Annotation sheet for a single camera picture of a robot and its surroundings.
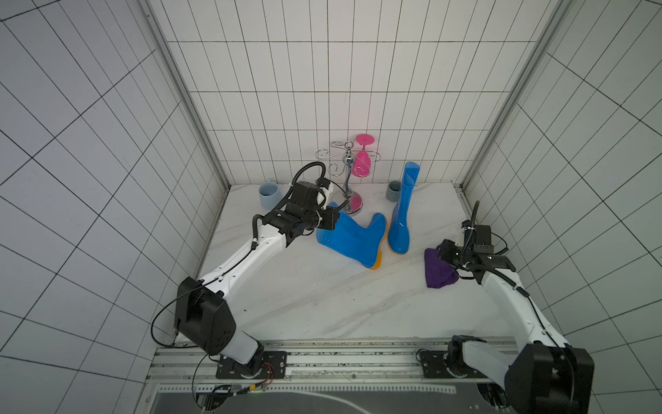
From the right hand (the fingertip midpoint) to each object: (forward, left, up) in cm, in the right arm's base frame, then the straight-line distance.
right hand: (443, 245), depth 85 cm
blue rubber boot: (+2, +27, -4) cm, 27 cm away
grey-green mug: (+29, +14, -5) cm, 33 cm away
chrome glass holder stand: (+31, +31, -15) cm, 46 cm away
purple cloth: (-6, 0, -9) cm, 11 cm away
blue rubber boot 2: (+9, +13, -8) cm, 17 cm away
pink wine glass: (+32, +28, +8) cm, 43 cm away
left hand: (+1, +37, +11) cm, 38 cm away
